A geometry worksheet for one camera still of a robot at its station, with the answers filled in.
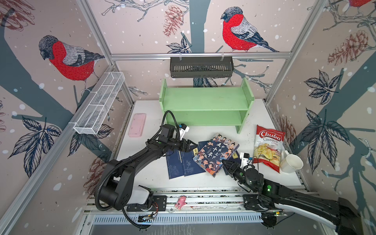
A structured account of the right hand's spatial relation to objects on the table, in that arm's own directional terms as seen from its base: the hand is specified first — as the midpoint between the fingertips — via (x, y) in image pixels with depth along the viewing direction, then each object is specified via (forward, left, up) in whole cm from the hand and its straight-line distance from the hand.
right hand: (220, 164), depth 77 cm
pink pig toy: (-17, +20, -8) cm, 28 cm away
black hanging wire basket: (+64, +13, +20) cm, 68 cm away
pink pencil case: (+31, +59, -9) cm, 67 cm away
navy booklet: (+1, +16, -8) cm, 18 cm away
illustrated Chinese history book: (+5, +5, -3) cm, 8 cm away
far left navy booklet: (+3, +26, -9) cm, 28 cm away
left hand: (+9, +15, +3) cm, 18 cm away
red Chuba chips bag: (+16, -33, -7) cm, 37 cm away
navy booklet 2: (+16, +11, -9) cm, 21 cm away
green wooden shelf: (+27, -5, +16) cm, 32 cm away
